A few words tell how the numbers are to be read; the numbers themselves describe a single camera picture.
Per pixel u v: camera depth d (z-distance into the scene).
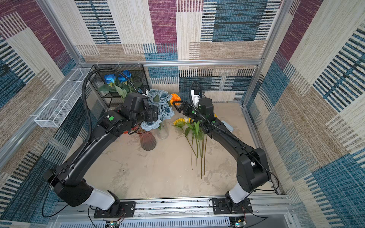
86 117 0.99
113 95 0.77
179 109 0.69
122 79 0.73
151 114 0.62
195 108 0.73
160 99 0.73
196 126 0.97
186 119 1.05
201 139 0.97
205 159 0.91
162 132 0.97
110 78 0.71
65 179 0.39
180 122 1.04
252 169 0.44
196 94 0.71
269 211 0.73
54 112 0.72
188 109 0.70
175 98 0.77
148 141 1.01
